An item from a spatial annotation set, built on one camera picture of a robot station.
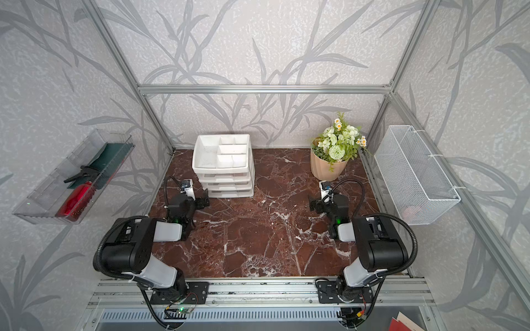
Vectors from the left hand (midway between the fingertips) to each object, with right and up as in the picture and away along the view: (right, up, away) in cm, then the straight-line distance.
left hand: (196, 189), depth 94 cm
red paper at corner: (+77, -42, -26) cm, 92 cm away
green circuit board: (+4, -39, -23) cm, 46 cm away
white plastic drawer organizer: (+14, +11, -6) cm, 19 cm away
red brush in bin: (-20, 0, -35) cm, 41 cm away
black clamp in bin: (-24, +9, -28) cm, 38 cm away
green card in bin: (-19, +12, -26) cm, 34 cm away
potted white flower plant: (+62, +19, -9) cm, 65 cm away
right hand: (+57, -1, +1) cm, 57 cm away
